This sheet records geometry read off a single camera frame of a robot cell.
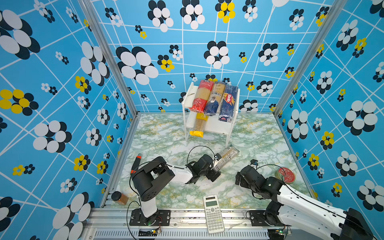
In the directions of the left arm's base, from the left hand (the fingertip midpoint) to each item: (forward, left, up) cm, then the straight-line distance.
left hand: (216, 166), depth 90 cm
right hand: (-8, -14, +2) cm, 16 cm away
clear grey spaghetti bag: (+7, -7, +1) cm, 10 cm away
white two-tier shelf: (+16, +3, +20) cm, 26 cm away
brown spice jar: (-19, +51, +7) cm, 55 cm away
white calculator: (-26, +4, 0) cm, 26 cm away
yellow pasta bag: (+20, +10, +18) cm, 29 cm away
